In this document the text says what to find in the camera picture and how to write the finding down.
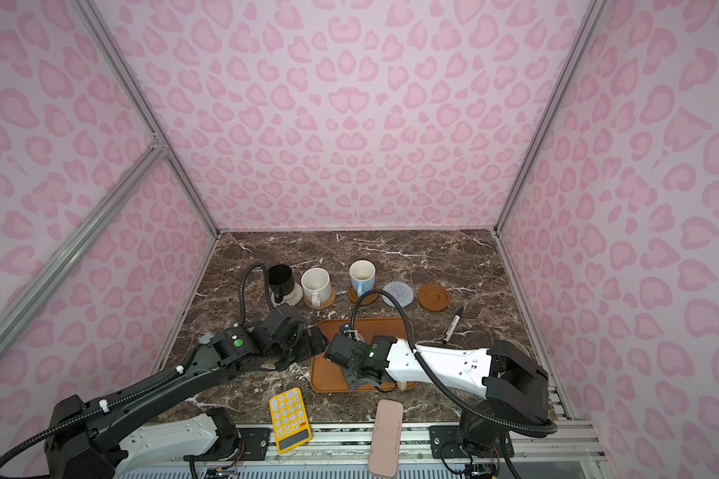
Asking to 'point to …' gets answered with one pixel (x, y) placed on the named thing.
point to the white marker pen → (453, 326)
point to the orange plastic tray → (328, 376)
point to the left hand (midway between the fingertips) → (321, 347)
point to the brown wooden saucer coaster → (433, 296)
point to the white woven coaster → (294, 298)
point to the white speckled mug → (317, 285)
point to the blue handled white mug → (362, 276)
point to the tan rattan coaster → (324, 304)
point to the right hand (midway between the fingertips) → (357, 372)
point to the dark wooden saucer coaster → (366, 299)
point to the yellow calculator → (290, 419)
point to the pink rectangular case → (386, 439)
